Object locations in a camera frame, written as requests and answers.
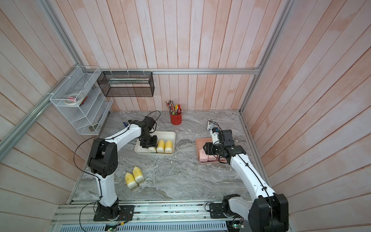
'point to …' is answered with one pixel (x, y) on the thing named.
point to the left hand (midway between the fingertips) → (154, 147)
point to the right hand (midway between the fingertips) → (208, 145)
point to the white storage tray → (164, 135)
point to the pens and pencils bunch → (174, 110)
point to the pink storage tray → (200, 142)
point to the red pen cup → (176, 120)
